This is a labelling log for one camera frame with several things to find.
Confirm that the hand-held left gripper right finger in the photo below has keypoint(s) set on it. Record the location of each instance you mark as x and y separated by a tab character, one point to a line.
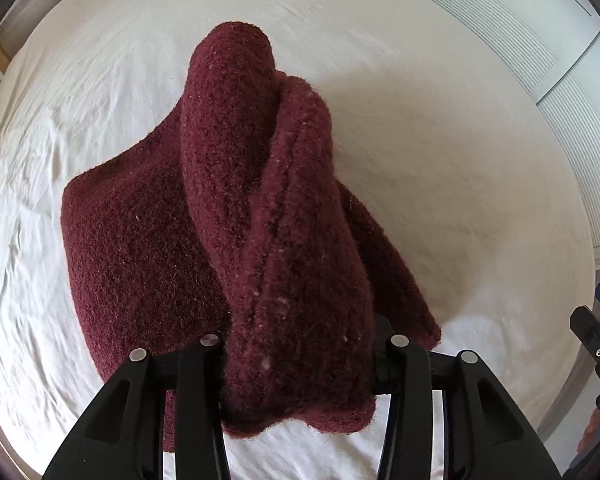
405	375

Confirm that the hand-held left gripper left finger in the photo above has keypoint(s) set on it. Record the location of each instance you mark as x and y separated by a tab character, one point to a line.
200	385

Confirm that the white louvered wardrobe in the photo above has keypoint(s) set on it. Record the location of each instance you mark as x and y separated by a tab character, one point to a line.
530	35

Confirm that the bed with white sheet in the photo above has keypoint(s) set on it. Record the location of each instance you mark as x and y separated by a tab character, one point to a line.
430	135

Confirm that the dark red knit sweater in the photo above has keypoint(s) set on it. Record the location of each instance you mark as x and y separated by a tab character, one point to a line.
230	185

